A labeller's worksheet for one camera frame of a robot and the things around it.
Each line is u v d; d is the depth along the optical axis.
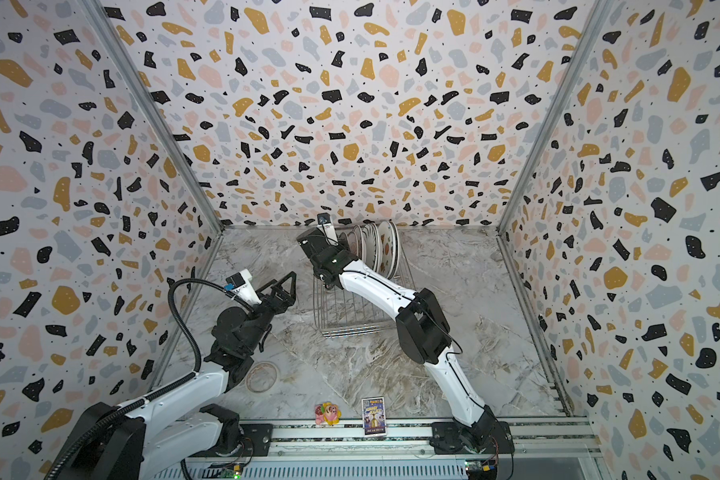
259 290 0.78
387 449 0.73
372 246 0.96
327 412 0.76
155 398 0.48
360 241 0.91
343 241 0.83
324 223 0.79
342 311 0.98
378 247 0.91
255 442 0.74
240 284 0.69
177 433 0.54
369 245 0.95
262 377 0.84
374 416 0.76
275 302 0.70
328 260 0.70
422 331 0.56
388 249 0.97
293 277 0.76
